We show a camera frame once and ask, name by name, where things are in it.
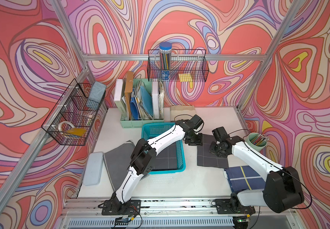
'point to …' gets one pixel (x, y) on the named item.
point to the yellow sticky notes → (185, 77)
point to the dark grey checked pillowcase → (167, 159)
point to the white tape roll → (65, 122)
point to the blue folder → (147, 100)
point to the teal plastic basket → (151, 130)
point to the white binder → (155, 100)
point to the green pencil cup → (259, 147)
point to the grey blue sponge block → (96, 94)
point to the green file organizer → (139, 115)
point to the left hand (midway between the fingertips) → (203, 144)
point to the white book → (118, 91)
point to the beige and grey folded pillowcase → (181, 112)
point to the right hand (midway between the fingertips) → (214, 155)
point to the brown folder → (128, 88)
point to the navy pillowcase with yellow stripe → (242, 178)
